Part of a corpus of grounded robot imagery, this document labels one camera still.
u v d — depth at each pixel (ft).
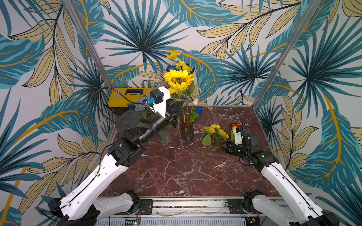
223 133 3.18
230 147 2.26
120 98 3.50
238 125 3.50
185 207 2.45
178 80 1.38
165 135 3.01
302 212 1.31
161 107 1.28
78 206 1.18
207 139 3.12
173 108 1.42
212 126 3.27
